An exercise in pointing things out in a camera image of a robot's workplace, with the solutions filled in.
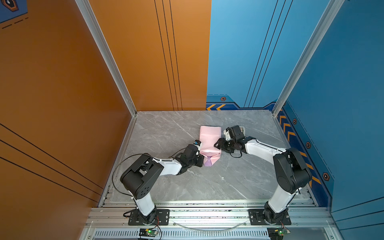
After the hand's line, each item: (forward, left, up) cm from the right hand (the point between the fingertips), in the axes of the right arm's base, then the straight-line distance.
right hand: (215, 146), depth 93 cm
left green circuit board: (-43, +35, -7) cm, 56 cm away
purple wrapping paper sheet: (+1, +3, +1) cm, 4 cm away
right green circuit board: (-43, -26, -9) cm, 51 cm away
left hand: (-5, +7, -4) cm, 9 cm away
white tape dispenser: (+15, -20, -1) cm, 25 cm away
